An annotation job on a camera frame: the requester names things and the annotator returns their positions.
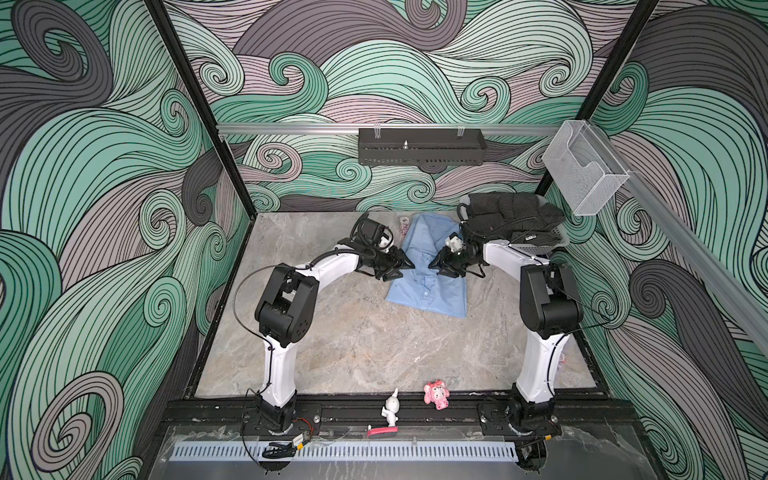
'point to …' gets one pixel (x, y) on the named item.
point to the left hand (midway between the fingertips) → (412, 269)
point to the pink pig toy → (436, 393)
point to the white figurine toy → (391, 408)
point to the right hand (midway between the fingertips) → (433, 266)
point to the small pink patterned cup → (404, 223)
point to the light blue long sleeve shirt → (422, 287)
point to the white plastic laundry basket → (563, 231)
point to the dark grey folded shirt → (520, 217)
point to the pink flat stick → (382, 430)
